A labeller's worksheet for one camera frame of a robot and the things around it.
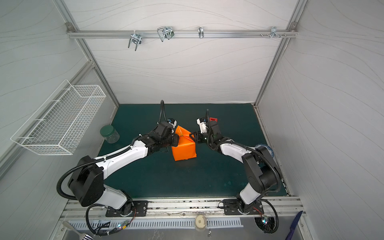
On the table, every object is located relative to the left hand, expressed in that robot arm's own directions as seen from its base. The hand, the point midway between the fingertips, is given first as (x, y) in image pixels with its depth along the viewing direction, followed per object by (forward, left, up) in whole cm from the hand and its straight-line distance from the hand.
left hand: (180, 135), depth 86 cm
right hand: (+3, -7, -1) cm, 8 cm away
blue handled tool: (-41, -57, -14) cm, 71 cm away
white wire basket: (-7, +54, +17) cm, 57 cm away
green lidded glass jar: (+2, +45, -6) cm, 45 cm away
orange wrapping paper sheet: (-7, -4, -4) cm, 9 cm away
